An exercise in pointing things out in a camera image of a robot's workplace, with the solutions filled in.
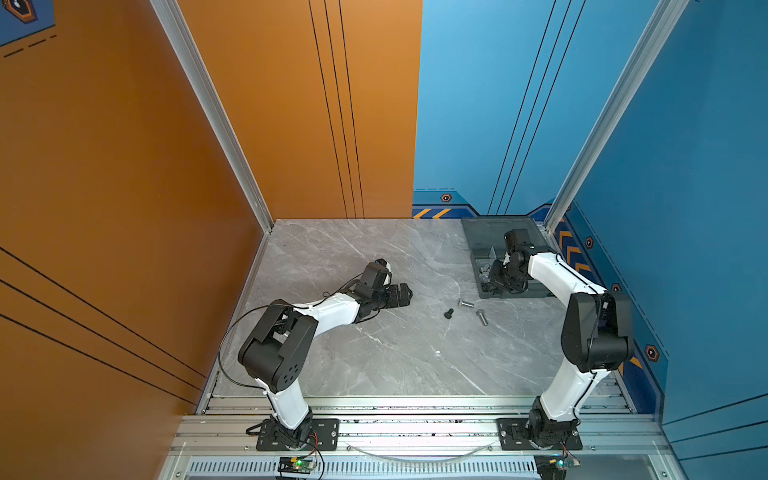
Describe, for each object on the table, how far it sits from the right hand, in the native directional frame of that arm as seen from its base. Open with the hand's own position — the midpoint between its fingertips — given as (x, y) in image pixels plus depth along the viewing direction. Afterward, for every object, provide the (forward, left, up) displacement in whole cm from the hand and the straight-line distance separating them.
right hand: (491, 280), depth 95 cm
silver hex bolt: (-9, +4, -6) cm, 11 cm away
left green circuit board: (-48, +55, -8) cm, 73 cm away
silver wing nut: (+6, 0, -4) cm, 7 cm away
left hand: (-4, +29, 0) cm, 29 cm away
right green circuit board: (-48, -6, -9) cm, 49 cm away
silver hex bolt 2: (-5, +10, -5) cm, 12 cm away
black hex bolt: (-9, +14, -6) cm, 18 cm away
